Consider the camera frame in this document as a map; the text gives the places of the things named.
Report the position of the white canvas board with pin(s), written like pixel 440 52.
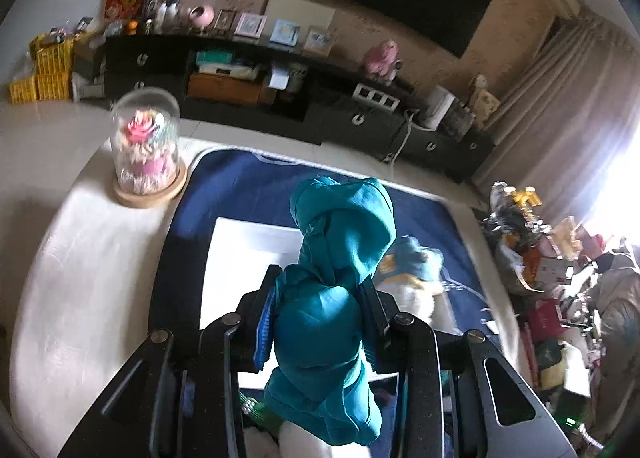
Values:
pixel 304 13

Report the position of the navy blue whale mat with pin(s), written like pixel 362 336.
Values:
pixel 245 186

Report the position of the blue picture frame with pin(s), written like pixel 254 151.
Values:
pixel 284 33

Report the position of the white rectangular storage box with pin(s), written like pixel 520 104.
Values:
pixel 238 258

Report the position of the glass dome with pink flowers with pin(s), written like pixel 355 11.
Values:
pixel 149 170

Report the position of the wooden picture frame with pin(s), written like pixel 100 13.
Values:
pixel 319 42

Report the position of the beige curtain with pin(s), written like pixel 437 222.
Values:
pixel 571 114

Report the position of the yellow plastic crates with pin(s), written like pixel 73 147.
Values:
pixel 49 72

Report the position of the teal blue cloth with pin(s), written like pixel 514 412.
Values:
pixel 320 383

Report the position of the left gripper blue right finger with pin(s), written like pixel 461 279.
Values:
pixel 378 309

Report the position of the white duck plush blue outfit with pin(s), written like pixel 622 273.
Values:
pixel 411 272

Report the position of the pink picture frame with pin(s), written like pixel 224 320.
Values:
pixel 250 25

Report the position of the black tv cabinet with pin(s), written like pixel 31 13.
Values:
pixel 253 86

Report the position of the white air purifier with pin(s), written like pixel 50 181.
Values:
pixel 437 106

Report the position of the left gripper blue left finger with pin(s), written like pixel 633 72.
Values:
pixel 263 315

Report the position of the pink plush on cabinet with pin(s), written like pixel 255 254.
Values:
pixel 382 62

